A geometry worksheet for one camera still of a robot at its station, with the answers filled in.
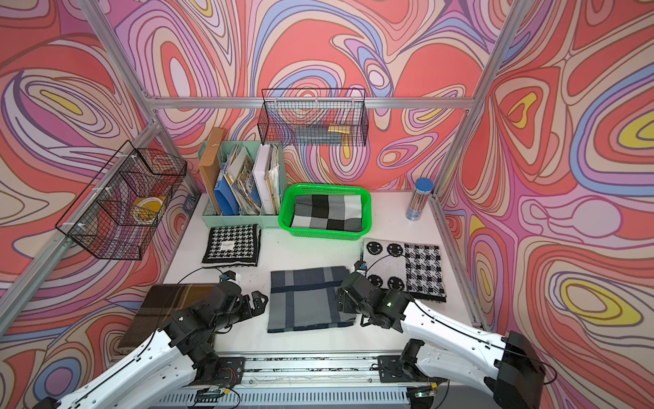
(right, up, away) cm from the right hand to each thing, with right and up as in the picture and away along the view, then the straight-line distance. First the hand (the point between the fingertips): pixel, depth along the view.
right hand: (347, 305), depth 79 cm
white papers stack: (-28, +43, +12) cm, 53 cm away
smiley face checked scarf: (+26, +9, +12) cm, 30 cm away
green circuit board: (-41, -23, -7) cm, 48 cm away
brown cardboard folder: (-46, +46, +5) cm, 65 cm away
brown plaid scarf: (-63, -1, +7) cm, 63 cm away
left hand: (-27, 0, -1) cm, 27 cm away
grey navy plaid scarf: (-14, -1, +8) cm, 16 cm away
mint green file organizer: (-57, +28, +29) cm, 70 cm away
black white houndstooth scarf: (-43, +16, +18) cm, 49 cm away
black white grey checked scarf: (0, +30, +32) cm, 43 cm away
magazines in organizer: (-40, +43, +17) cm, 61 cm away
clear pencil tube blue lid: (+30, +38, +17) cm, 52 cm away
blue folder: (-45, +35, +16) cm, 59 cm away
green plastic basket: (-24, +38, +29) cm, 53 cm away
